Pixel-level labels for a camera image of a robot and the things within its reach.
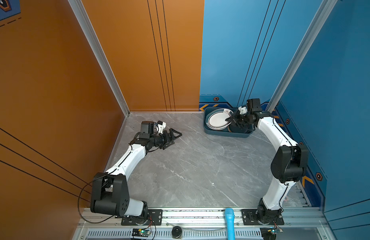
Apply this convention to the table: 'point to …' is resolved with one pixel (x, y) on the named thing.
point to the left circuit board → (140, 232)
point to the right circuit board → (274, 231)
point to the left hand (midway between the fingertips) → (178, 137)
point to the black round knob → (177, 232)
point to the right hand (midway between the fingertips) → (224, 119)
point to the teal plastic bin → (222, 133)
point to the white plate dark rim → (216, 119)
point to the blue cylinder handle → (230, 223)
